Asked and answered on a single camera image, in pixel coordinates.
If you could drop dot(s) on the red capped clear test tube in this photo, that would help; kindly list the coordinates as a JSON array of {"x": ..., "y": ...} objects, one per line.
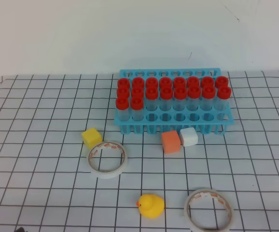
[{"x": 137, "y": 105}]

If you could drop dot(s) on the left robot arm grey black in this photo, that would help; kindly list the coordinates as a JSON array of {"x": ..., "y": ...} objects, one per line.
[{"x": 20, "y": 229}]

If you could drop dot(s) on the front row red capped tube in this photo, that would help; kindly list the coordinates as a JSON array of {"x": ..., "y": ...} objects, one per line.
[{"x": 122, "y": 105}]

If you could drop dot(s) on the middle row tube two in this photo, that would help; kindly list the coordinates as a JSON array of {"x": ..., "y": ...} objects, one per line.
[{"x": 137, "y": 92}]

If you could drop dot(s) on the row tube two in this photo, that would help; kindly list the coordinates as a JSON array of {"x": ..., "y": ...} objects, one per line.
[
  {"x": 138, "y": 82},
  {"x": 137, "y": 92}
]

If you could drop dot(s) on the middle row tube three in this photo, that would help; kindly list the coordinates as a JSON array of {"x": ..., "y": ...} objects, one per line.
[{"x": 151, "y": 98}]

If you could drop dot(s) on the row tube three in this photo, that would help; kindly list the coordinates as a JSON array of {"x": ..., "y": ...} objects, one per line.
[
  {"x": 151, "y": 98},
  {"x": 151, "y": 82}
]

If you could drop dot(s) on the middle row tube one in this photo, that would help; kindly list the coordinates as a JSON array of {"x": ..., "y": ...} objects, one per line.
[{"x": 123, "y": 92}]

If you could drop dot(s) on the row tube one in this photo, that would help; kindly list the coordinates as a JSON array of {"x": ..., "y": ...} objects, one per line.
[
  {"x": 123, "y": 82},
  {"x": 123, "y": 92}
]

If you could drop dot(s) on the blue test tube rack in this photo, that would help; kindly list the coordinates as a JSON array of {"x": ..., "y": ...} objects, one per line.
[{"x": 158, "y": 120}]

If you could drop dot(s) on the back row tube two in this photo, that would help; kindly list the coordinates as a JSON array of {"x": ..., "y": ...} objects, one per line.
[{"x": 138, "y": 82}]

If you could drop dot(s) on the back row tube three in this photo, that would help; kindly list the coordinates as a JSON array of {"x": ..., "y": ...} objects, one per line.
[{"x": 151, "y": 82}]

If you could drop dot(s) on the back row tube one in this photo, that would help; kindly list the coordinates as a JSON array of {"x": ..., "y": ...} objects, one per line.
[{"x": 123, "y": 82}]

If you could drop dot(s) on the middle row tube four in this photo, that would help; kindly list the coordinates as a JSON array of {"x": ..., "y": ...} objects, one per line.
[{"x": 166, "y": 96}]

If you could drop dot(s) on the row tube four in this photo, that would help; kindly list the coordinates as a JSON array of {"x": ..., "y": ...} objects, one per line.
[
  {"x": 165, "y": 82},
  {"x": 166, "y": 96}
]

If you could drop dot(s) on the back row tube four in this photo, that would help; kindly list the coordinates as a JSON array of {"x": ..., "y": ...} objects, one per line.
[{"x": 165, "y": 82}]

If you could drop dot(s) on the middle row tube five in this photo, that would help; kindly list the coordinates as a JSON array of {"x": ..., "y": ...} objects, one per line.
[{"x": 180, "y": 95}]

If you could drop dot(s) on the row tube five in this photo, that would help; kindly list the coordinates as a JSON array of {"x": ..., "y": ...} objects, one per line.
[
  {"x": 179, "y": 81},
  {"x": 180, "y": 95}
]

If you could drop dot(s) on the back row tube five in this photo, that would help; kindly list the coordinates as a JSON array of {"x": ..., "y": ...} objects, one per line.
[{"x": 179, "y": 81}]

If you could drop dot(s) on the middle row tube six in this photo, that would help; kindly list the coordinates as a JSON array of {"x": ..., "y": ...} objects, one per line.
[{"x": 194, "y": 94}]

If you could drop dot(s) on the row tube six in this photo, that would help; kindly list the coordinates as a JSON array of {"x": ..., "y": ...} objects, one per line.
[
  {"x": 194, "y": 94},
  {"x": 192, "y": 81}
]

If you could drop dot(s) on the back row tube six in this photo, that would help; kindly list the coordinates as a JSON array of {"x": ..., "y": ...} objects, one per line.
[{"x": 192, "y": 81}]

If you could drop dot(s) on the middle row tube seven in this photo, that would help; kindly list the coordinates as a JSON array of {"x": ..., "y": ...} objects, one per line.
[{"x": 208, "y": 95}]

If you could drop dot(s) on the row tube seven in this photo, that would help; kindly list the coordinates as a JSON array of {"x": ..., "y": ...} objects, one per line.
[
  {"x": 208, "y": 95},
  {"x": 207, "y": 81}
]

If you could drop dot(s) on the back row tube seven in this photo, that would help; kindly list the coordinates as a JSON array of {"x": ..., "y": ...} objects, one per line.
[{"x": 207, "y": 81}]

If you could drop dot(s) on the middle row tube eight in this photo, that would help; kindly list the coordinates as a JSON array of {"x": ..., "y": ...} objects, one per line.
[{"x": 222, "y": 98}]

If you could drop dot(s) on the row tube eight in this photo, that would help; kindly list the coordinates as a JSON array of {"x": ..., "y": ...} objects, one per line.
[
  {"x": 222, "y": 98},
  {"x": 221, "y": 81}
]

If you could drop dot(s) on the back row tube eight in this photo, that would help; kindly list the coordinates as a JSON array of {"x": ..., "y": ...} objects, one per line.
[{"x": 221, "y": 81}]

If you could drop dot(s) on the orange foam cube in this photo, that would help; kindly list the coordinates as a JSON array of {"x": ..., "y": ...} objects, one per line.
[{"x": 170, "y": 142}]

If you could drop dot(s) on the yellow foam cube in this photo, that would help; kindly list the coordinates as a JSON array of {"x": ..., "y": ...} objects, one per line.
[{"x": 91, "y": 137}]

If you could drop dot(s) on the left white tape roll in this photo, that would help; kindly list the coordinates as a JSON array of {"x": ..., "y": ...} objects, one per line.
[{"x": 114, "y": 146}]

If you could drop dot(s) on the white tape roll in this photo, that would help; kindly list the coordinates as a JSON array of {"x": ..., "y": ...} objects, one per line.
[
  {"x": 114, "y": 146},
  {"x": 201, "y": 194}
]

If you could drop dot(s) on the white foam cube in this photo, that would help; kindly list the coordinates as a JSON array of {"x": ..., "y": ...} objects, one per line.
[{"x": 188, "y": 137}]

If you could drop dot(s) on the yellow rubber duck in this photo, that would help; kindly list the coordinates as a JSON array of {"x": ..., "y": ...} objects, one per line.
[{"x": 150, "y": 205}]

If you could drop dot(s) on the right white tape roll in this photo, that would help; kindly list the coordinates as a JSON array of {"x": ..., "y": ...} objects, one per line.
[{"x": 201, "y": 194}]

